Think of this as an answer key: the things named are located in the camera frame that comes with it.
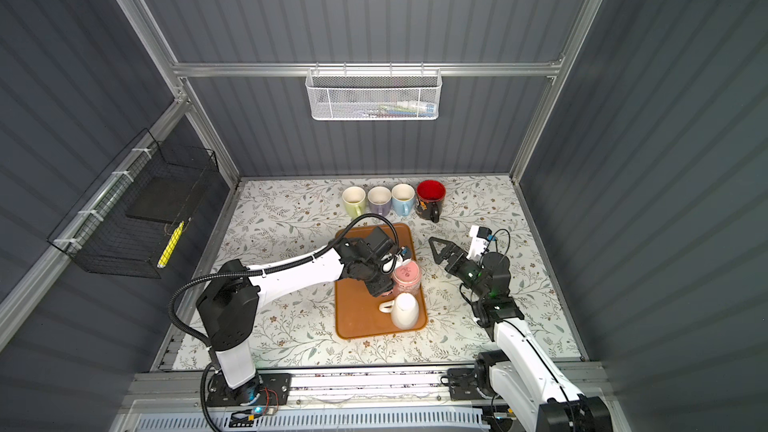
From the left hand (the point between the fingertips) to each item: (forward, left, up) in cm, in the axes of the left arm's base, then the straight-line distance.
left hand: (387, 277), depth 86 cm
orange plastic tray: (-7, +9, -6) cm, 13 cm away
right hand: (+2, -15, +12) cm, 19 cm away
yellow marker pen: (+1, +51, +20) cm, 55 cm away
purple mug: (+33, +1, -3) cm, 33 cm away
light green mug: (+28, +10, +2) cm, 30 cm away
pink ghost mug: (-3, -5, +5) cm, 7 cm away
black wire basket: (+9, +62, +22) cm, 67 cm away
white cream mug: (-10, -4, +3) cm, 11 cm away
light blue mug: (+28, -7, +3) cm, 29 cm away
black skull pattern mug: (+28, -16, +3) cm, 32 cm away
